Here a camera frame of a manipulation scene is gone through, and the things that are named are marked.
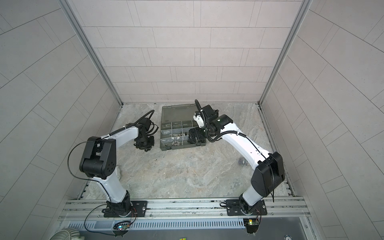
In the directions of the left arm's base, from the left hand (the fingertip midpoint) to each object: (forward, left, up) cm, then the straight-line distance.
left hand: (154, 143), depth 95 cm
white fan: (-45, +22, +7) cm, 51 cm away
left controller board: (-43, +5, +4) cm, 44 cm away
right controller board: (-41, -53, +1) cm, 67 cm away
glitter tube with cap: (-14, -53, +5) cm, 55 cm away
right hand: (-4, -27, +17) cm, 32 cm away
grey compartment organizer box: (+17, -12, +1) cm, 21 cm away
